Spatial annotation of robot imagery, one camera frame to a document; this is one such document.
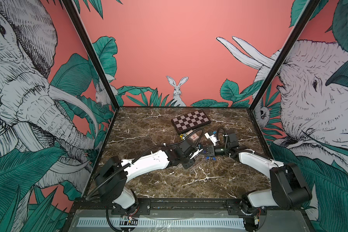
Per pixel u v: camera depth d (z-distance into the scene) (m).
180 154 0.61
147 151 0.53
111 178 0.42
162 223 0.70
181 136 1.01
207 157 0.93
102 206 0.75
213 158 0.93
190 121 1.08
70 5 0.69
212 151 0.74
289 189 0.43
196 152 0.66
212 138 0.80
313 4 0.68
